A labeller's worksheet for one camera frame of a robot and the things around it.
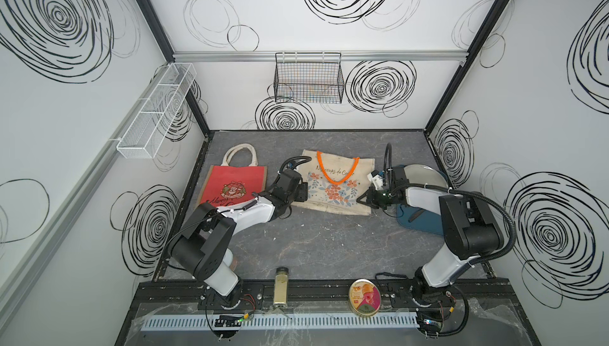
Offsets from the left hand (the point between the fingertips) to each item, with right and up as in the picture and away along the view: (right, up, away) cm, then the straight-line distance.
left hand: (300, 185), depth 92 cm
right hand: (+23, -7, 0) cm, 24 cm away
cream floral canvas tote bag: (+15, 0, +7) cm, 16 cm away
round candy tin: (+20, -31, -22) cm, 43 cm away
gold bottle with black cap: (-5, -29, -20) cm, 35 cm away
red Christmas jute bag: (-30, -1, +4) cm, 30 cm away
